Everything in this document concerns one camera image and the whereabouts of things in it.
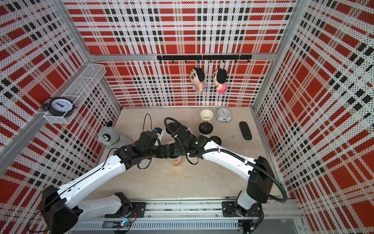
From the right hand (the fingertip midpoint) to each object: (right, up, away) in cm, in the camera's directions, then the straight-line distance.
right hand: (179, 149), depth 77 cm
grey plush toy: (-40, +6, +3) cm, 40 cm away
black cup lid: (-5, +11, +8) cm, 15 cm away
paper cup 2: (+16, +20, +21) cm, 33 cm away
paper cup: (-2, -8, +4) cm, 9 cm away
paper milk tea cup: (+16, +6, +10) cm, 20 cm away
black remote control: (+45, +8, +25) cm, 52 cm away
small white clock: (+31, +20, +34) cm, 50 cm away
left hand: (-6, 0, +1) cm, 6 cm away
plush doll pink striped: (+24, +43, +16) cm, 52 cm away
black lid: (+15, +11, +9) cm, 20 cm away
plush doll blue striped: (+10, +43, +14) cm, 47 cm away
